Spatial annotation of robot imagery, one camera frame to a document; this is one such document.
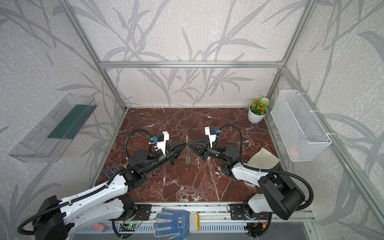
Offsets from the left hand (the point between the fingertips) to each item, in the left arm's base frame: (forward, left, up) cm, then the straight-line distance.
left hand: (187, 142), depth 65 cm
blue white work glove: (-28, +2, -29) cm, 40 cm away
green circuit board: (-29, +28, -30) cm, 50 cm away
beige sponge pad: (+5, -45, -29) cm, 54 cm away
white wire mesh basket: (+2, -48, +5) cm, 49 cm away
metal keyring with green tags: (-3, 0, -13) cm, 13 cm away
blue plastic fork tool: (-2, +44, -31) cm, 54 cm away
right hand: (+1, -1, -2) cm, 3 cm away
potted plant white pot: (+34, -44, -24) cm, 60 cm away
